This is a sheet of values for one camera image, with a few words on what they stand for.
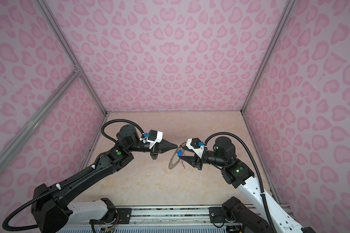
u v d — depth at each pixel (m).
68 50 0.84
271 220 0.38
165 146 0.57
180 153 0.63
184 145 0.64
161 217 0.74
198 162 0.56
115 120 0.46
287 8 0.69
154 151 0.55
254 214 0.56
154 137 0.50
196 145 0.52
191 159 0.56
